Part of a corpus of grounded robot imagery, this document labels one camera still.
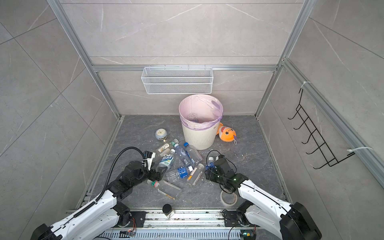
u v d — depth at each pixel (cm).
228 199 80
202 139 89
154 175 71
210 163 84
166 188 84
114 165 57
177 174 84
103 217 58
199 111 98
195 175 84
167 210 68
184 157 92
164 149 95
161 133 104
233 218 75
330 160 58
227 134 98
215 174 75
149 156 70
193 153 96
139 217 73
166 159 88
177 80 101
